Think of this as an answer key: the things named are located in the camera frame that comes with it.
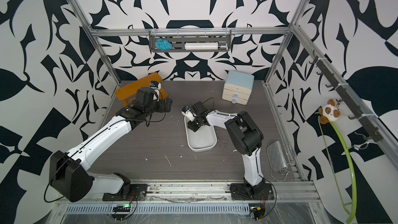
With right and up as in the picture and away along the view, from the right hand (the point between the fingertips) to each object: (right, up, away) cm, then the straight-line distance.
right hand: (187, 122), depth 97 cm
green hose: (+56, -23, -47) cm, 77 cm away
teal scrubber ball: (-14, +46, -6) cm, 48 cm away
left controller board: (-29, -36, -24) cm, 52 cm away
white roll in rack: (+10, +45, -8) cm, 46 cm away
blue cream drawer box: (+31, +22, 0) cm, 38 cm away
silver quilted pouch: (+46, -15, -19) cm, 52 cm away
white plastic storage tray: (+10, -9, -6) cm, 15 cm away
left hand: (-13, +16, -15) cm, 26 cm away
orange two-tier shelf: (-38, +18, +2) cm, 42 cm away
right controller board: (+34, -36, -26) cm, 56 cm away
